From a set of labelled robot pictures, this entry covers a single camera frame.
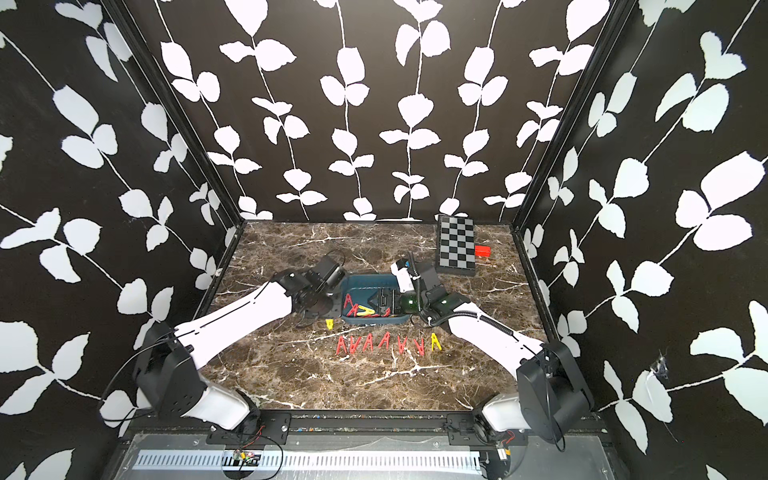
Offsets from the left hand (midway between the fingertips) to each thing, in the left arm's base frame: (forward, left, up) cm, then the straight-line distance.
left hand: (339, 306), depth 83 cm
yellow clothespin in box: (+3, -7, -11) cm, 14 cm away
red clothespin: (-6, -13, -11) cm, 18 cm away
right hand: (0, -11, +3) cm, 11 cm away
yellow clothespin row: (-7, -28, -12) cm, 31 cm away
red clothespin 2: (-6, -8, -11) cm, 15 cm away
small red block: (+28, -51, -12) cm, 59 cm away
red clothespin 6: (-6, +1, -12) cm, 13 cm away
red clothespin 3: (-8, -17, -12) cm, 22 cm away
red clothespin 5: (-9, -23, -12) cm, 27 cm away
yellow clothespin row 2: (-4, +2, -2) cm, 5 cm away
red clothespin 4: (-7, -3, -12) cm, 14 cm away
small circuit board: (-34, +22, -12) cm, 42 cm away
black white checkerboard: (+29, -40, -10) cm, 51 cm away
